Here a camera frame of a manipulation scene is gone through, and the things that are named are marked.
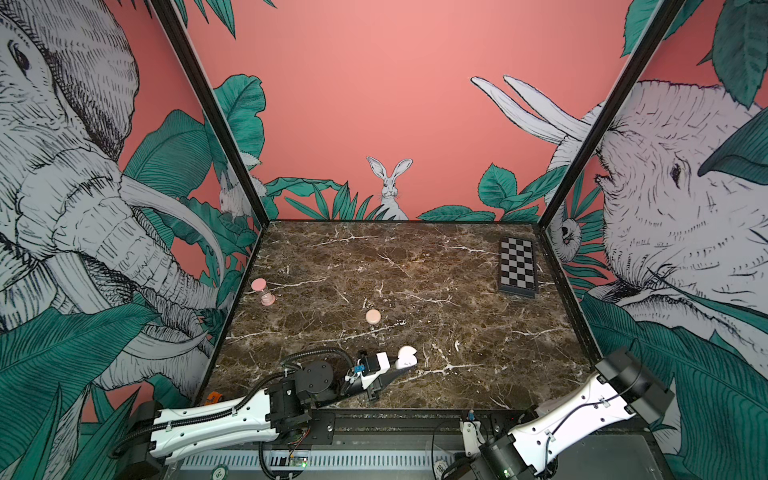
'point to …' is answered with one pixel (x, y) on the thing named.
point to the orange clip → (215, 395)
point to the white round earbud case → (406, 357)
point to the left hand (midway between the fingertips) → (405, 361)
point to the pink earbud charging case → (373, 316)
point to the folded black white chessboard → (517, 267)
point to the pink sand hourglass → (259, 285)
